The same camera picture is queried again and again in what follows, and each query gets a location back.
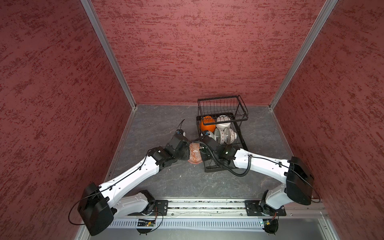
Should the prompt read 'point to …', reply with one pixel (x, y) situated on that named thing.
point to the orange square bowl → (206, 120)
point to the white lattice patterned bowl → (230, 135)
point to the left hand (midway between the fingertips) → (186, 153)
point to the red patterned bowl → (195, 157)
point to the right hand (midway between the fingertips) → (202, 153)
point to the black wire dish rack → (232, 106)
